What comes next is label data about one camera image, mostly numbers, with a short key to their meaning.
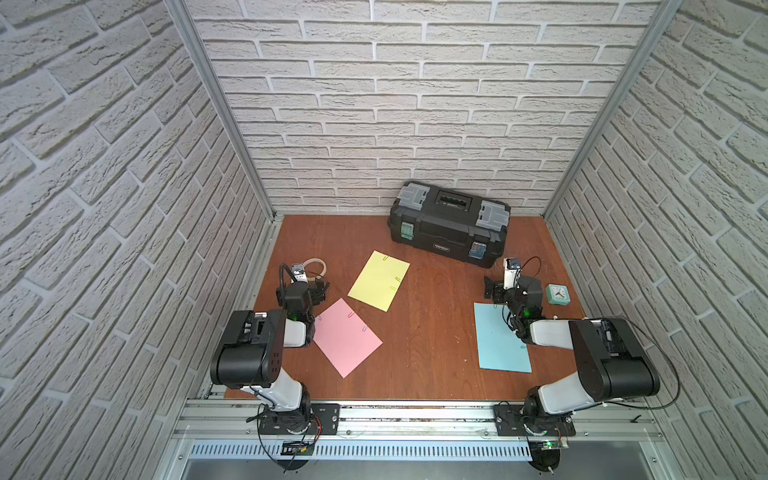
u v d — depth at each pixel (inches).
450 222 37.5
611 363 17.8
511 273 32.0
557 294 37.3
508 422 28.9
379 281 39.6
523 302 28.4
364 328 35.3
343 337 35.3
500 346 35.2
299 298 28.3
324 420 29.0
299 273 31.5
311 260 40.9
